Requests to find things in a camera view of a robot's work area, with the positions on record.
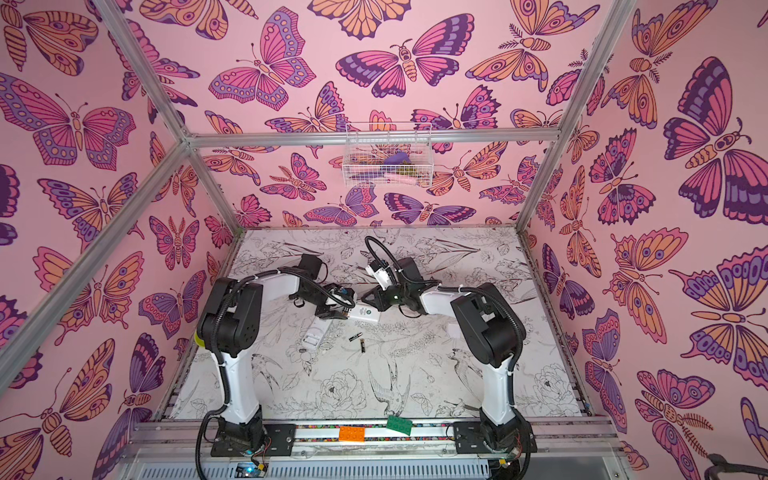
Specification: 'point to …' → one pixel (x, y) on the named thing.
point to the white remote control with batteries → (315, 332)
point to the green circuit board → (250, 470)
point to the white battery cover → (453, 331)
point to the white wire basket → (388, 154)
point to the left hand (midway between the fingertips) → (347, 302)
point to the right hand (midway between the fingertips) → (365, 295)
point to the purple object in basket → (397, 159)
